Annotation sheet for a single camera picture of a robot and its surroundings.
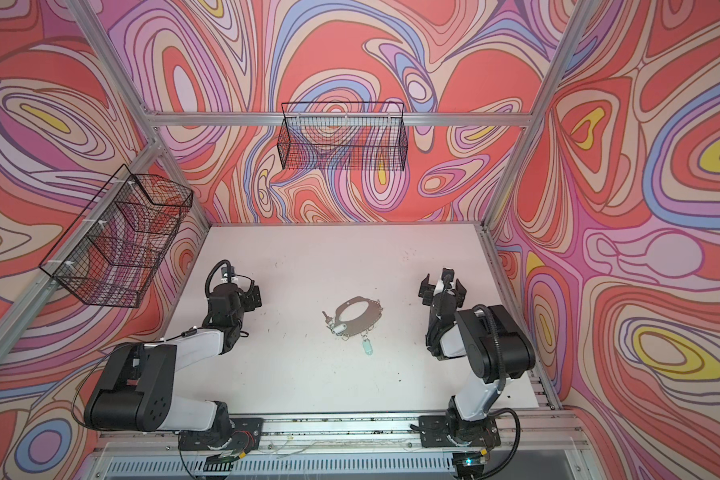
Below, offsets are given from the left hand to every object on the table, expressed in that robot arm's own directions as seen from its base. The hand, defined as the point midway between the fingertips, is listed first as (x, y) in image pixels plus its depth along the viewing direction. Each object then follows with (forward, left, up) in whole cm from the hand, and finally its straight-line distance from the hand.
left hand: (242, 285), depth 92 cm
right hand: (+1, -64, -1) cm, 64 cm away
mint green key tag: (-17, -39, -8) cm, 43 cm away
